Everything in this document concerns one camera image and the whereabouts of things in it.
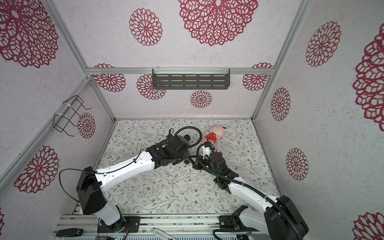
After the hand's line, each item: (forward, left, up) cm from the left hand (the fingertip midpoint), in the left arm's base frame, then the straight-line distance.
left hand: (189, 155), depth 80 cm
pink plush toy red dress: (+24, -18, -11) cm, 32 cm away
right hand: (-1, 0, +2) cm, 2 cm away
